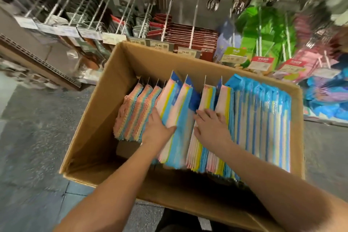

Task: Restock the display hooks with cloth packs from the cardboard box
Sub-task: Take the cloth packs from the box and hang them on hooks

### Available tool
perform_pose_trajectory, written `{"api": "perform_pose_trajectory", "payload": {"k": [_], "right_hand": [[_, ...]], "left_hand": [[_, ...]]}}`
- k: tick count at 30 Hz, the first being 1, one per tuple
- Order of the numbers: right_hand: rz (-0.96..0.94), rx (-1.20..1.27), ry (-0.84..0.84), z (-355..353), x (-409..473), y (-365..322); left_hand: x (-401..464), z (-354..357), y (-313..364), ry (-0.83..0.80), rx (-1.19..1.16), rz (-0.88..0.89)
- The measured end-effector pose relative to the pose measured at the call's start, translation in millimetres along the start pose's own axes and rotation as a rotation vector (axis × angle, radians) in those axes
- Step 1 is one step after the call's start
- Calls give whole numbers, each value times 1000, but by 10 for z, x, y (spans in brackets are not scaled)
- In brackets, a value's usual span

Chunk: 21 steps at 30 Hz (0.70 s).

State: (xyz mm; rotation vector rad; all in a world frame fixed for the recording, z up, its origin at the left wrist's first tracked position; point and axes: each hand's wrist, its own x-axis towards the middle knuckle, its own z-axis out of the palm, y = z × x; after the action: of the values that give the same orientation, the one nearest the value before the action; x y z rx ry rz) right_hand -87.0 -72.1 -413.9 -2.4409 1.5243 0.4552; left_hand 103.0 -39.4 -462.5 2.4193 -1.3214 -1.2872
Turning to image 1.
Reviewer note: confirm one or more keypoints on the colourful sponge packets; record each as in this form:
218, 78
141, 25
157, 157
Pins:
255, 120

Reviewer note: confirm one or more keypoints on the pink goods pile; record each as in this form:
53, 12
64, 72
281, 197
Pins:
304, 63

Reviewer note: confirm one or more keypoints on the dark red chopstick bundle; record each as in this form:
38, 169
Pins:
185, 33

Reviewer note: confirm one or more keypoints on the brown cardboard box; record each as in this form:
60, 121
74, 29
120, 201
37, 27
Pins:
109, 93

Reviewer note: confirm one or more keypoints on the person's black shoe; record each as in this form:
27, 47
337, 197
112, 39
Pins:
204, 223

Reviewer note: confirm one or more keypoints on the person's right forearm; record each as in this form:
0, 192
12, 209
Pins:
272, 185

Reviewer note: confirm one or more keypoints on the person's right hand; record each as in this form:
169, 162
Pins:
213, 130

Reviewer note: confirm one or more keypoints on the grey chopstick display rack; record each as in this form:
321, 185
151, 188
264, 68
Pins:
32, 60

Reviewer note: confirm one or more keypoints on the person's left hand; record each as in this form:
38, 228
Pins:
157, 134

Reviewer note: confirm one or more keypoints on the hanging green packets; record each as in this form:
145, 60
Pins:
266, 33

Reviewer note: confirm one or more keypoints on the row of white price tags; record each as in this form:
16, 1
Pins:
66, 30

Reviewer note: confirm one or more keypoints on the teal cloth packets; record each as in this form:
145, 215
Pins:
326, 96

